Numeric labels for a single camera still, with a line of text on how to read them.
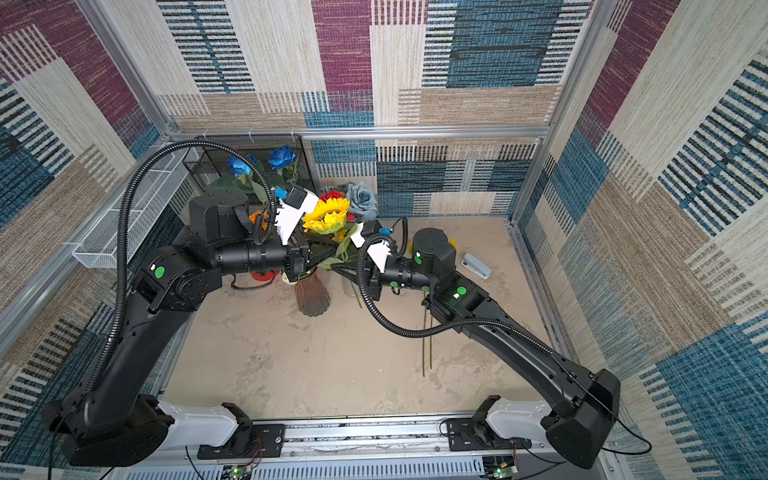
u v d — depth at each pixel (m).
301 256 0.46
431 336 0.41
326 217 0.48
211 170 1.05
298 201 0.46
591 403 0.38
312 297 0.87
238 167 0.69
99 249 0.69
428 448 0.74
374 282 0.51
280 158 0.73
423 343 0.89
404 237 0.56
